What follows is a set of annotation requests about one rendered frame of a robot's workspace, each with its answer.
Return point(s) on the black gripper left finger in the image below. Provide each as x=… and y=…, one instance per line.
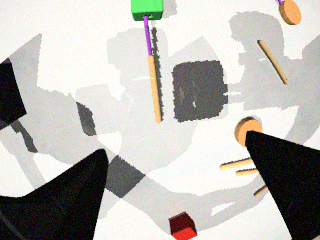
x=65, y=208

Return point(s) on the orange round wooden button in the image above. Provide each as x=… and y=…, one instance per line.
x=289, y=12

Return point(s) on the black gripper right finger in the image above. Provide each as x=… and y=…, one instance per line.
x=292, y=174

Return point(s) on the green block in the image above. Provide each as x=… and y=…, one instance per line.
x=153, y=8

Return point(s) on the small red cube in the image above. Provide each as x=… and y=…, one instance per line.
x=183, y=227

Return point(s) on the orange round disc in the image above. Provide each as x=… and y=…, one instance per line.
x=247, y=124

